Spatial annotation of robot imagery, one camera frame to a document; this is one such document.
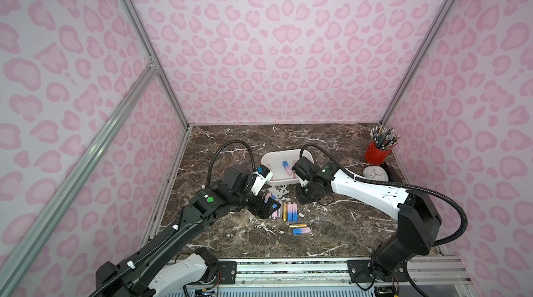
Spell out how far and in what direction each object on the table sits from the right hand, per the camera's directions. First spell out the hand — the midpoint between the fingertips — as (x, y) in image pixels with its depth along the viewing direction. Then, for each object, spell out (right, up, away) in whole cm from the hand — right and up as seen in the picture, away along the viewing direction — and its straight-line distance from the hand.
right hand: (301, 199), depth 83 cm
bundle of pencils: (+38, +25, +9) cm, 46 cm away
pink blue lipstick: (-11, -7, +3) cm, 13 cm away
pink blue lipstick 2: (-3, -6, +3) cm, 8 cm away
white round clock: (+37, +9, +15) cm, 40 cm away
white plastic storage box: (-8, +13, +19) cm, 24 cm away
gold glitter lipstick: (-7, -6, +3) cm, 9 cm away
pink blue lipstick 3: (-14, -1, +9) cm, 16 cm away
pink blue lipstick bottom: (-1, -12, -1) cm, 12 cm away
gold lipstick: (-1, -10, 0) cm, 10 cm away
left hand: (-12, +3, -11) cm, 17 cm away
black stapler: (+42, +8, +10) cm, 44 cm away
